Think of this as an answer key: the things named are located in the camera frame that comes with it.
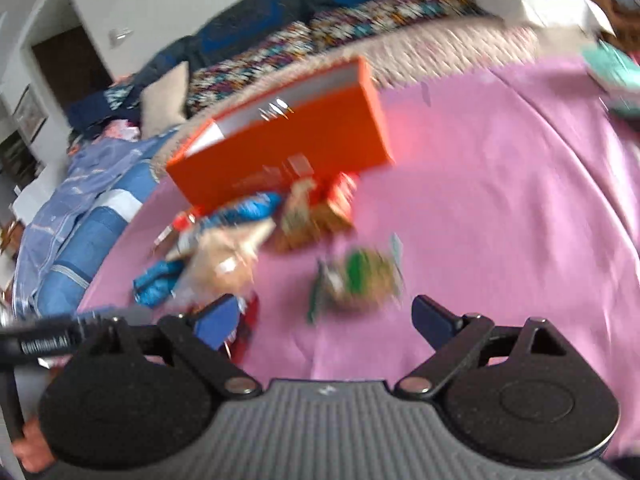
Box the person hand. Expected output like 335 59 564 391
12 417 55 474

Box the blue Oreo packet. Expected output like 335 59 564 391
132 260 186 309

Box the clear nut snack bag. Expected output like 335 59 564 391
166 218 277 311

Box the green white snack packet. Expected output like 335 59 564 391
307 236 405 324

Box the long orange cracker packet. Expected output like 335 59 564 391
153 208 200 252

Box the blue small snack packet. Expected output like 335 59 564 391
200 192 283 229

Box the blue striped blanket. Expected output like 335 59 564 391
11 127 178 318

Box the pink tablecloth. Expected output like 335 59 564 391
74 54 640 461

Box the red orange biscuit packet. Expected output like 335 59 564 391
273 172 358 252

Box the cream pillow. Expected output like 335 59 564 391
140 62 189 140

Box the orange cardboard box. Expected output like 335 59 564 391
167 58 393 210

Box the floral cushion left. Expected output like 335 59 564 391
186 21 314 116

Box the floral cushion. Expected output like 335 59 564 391
186 21 314 116
309 0 482 52

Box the beige quilted sofa cover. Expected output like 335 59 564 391
150 18 594 182

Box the teal box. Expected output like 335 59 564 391
582 41 639 108

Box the floral cushion right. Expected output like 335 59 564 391
309 0 482 52

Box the white cloth covered table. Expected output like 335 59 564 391
474 0 614 34

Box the framed wall picture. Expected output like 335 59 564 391
13 86 48 143

